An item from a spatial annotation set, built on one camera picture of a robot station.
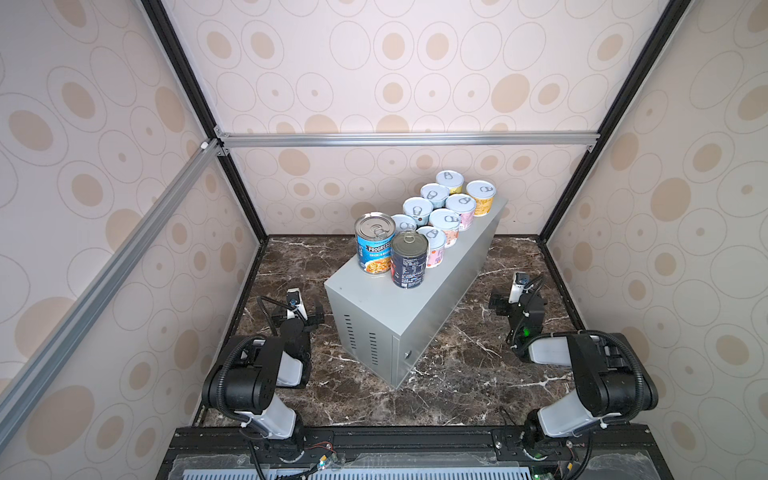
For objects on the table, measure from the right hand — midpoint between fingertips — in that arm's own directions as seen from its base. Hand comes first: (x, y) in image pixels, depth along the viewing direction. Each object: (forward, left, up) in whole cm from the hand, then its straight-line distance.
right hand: (512, 286), depth 93 cm
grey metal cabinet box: (-27, +38, +25) cm, 52 cm away
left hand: (-3, +63, +3) cm, 63 cm away
